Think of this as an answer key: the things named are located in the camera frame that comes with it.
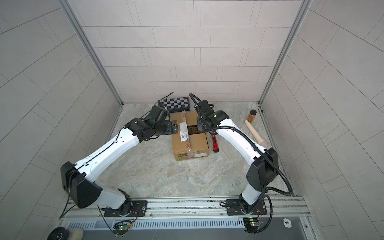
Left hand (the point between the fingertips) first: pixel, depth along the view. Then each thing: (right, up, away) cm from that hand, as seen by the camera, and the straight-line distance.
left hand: (175, 126), depth 78 cm
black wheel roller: (-41, -39, -21) cm, 61 cm away
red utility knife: (+23, -15, +14) cm, 31 cm away
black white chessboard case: (-5, +14, +34) cm, 37 cm away
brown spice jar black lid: (+48, +5, +21) cm, 53 cm away
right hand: (+14, +1, +4) cm, 15 cm away
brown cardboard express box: (+7, -9, +1) cm, 12 cm away
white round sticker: (+53, -44, -10) cm, 70 cm away
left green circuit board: (-21, -43, -13) cm, 50 cm away
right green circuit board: (+37, -45, -10) cm, 59 cm away
